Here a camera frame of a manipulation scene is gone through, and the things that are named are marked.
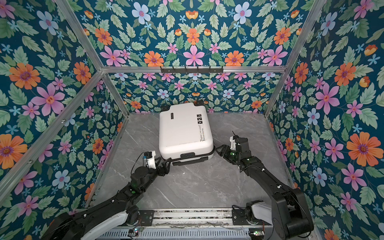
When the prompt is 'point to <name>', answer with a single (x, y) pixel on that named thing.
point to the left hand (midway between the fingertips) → (167, 156)
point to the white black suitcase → (185, 133)
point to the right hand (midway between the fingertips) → (218, 149)
